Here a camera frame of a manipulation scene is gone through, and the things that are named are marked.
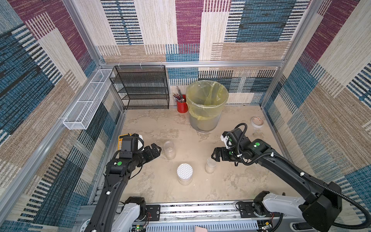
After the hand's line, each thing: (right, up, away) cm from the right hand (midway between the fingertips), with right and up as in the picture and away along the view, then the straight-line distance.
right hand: (221, 159), depth 77 cm
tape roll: (+34, +19, +32) cm, 51 cm away
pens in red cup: (-25, +38, +34) cm, 57 cm away
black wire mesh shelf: (-51, +45, +31) cm, 75 cm away
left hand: (-34, +4, -2) cm, 35 cm away
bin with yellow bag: (-5, +34, +28) cm, 45 cm away
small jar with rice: (-5, -6, +6) cm, 9 cm away
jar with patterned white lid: (-19, -6, -3) cm, 20 cm away
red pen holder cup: (-22, +30, +36) cm, 52 cm away
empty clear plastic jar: (-28, +2, +10) cm, 30 cm away
